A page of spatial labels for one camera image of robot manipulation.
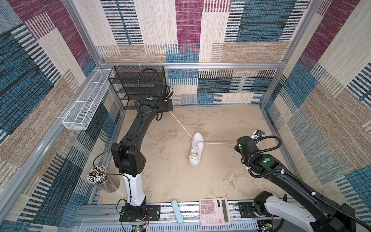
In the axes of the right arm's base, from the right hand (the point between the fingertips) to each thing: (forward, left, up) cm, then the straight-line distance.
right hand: (242, 143), depth 80 cm
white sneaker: (+3, +24, -10) cm, 26 cm away
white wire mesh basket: (+24, +97, +1) cm, 100 cm away
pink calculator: (-29, +18, -14) cm, 37 cm away
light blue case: (-29, +36, -14) cm, 48 cm away
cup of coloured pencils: (-16, +71, +2) cm, 72 cm away
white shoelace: (+11, +25, -14) cm, 31 cm away
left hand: (+22, +40, +10) cm, 47 cm away
